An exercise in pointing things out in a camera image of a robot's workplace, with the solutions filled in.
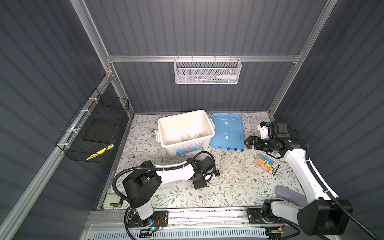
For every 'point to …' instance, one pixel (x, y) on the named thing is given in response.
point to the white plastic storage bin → (170, 128)
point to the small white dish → (197, 136)
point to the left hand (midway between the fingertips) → (201, 180)
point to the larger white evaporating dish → (185, 136)
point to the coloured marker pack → (268, 164)
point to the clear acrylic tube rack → (232, 166)
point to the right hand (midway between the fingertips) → (254, 143)
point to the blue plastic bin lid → (227, 131)
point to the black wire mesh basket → (93, 134)
